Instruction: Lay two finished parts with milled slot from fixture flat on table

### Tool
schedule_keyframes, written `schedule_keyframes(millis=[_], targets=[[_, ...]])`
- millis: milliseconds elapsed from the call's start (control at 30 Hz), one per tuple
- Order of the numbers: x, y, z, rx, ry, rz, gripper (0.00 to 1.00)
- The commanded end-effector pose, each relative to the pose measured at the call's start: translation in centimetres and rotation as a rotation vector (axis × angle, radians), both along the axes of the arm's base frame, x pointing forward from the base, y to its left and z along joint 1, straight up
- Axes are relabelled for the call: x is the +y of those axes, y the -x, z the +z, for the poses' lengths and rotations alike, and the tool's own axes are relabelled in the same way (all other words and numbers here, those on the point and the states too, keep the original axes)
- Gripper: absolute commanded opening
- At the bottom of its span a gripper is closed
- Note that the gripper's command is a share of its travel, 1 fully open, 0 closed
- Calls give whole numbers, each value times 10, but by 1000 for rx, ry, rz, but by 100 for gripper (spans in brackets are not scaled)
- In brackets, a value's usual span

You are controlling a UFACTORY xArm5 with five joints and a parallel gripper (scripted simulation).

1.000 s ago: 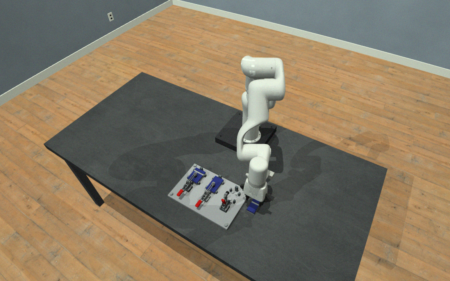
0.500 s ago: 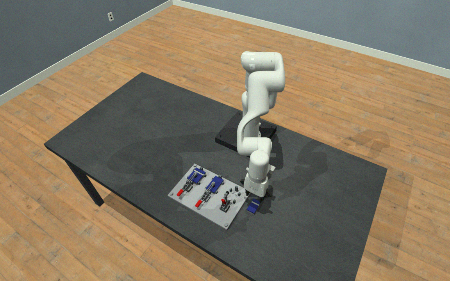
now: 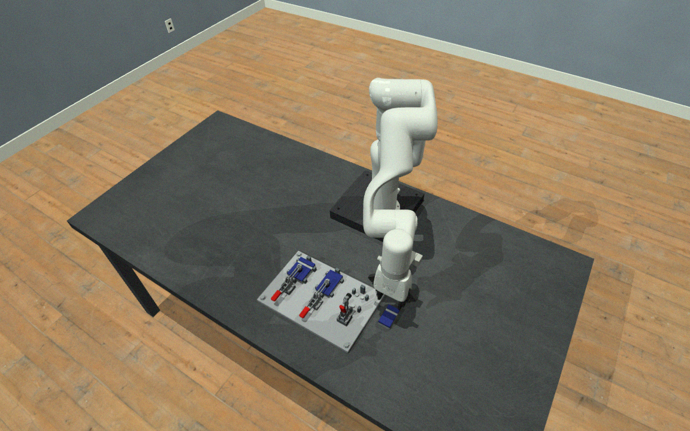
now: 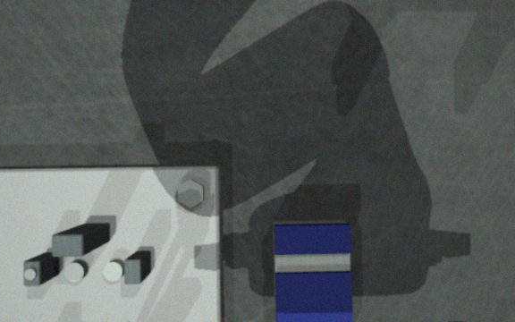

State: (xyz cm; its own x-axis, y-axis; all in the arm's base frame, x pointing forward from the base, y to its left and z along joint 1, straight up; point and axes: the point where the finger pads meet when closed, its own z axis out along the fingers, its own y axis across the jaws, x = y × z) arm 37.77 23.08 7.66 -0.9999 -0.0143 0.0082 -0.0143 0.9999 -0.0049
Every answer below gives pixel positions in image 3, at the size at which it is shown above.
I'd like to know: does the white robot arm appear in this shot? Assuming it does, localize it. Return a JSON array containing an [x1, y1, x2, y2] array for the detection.
[[363, 78, 438, 280]]

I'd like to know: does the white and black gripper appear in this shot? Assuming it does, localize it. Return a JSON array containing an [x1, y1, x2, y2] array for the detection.
[[368, 264, 418, 310]]

